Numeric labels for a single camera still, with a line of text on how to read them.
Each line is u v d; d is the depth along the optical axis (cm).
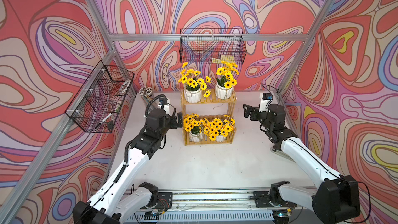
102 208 38
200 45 102
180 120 67
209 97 80
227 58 91
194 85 69
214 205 73
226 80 69
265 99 68
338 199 39
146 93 96
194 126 81
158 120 52
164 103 62
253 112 71
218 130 81
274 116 59
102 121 73
